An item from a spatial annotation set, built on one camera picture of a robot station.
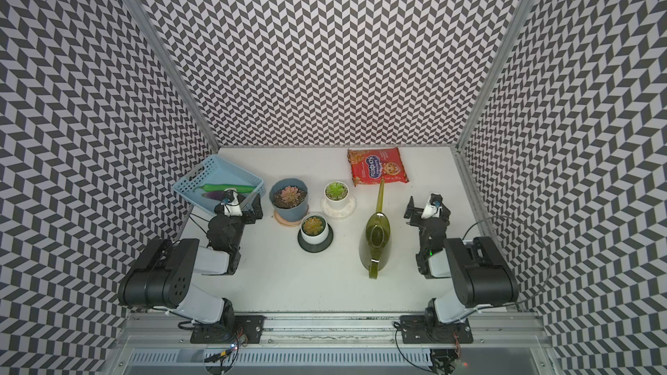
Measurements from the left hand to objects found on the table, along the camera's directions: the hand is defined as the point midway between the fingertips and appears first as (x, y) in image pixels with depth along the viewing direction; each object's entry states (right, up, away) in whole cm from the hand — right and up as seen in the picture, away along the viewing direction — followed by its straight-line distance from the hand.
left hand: (245, 197), depth 90 cm
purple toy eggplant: (-15, -1, +12) cm, 19 cm away
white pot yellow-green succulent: (+25, -10, -5) cm, 28 cm away
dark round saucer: (+25, -18, -2) cm, 31 cm away
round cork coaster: (+13, -10, +5) cm, 18 cm away
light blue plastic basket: (-20, +9, +20) cm, 30 cm away
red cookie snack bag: (+45, +11, +18) cm, 50 cm away
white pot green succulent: (+32, +1, +1) cm, 32 cm away
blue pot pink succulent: (+16, 0, -1) cm, 16 cm away
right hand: (+63, -2, 0) cm, 63 cm away
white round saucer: (+33, -7, +6) cm, 34 cm away
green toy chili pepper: (-15, +2, +14) cm, 21 cm away
